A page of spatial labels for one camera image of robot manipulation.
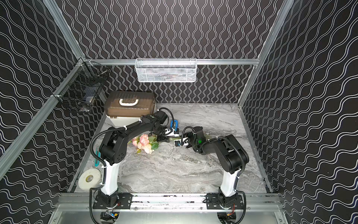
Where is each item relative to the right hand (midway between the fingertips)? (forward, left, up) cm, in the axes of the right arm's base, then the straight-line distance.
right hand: (182, 132), depth 98 cm
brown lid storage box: (+8, +38, +17) cm, 42 cm away
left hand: (-4, +10, +1) cm, 11 cm away
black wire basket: (+17, +69, +24) cm, 75 cm away
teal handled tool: (-21, +54, -3) cm, 58 cm away
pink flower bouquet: (-11, +24, +4) cm, 27 cm away
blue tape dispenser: (+10, +7, -6) cm, 13 cm away
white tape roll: (-31, +55, -4) cm, 63 cm away
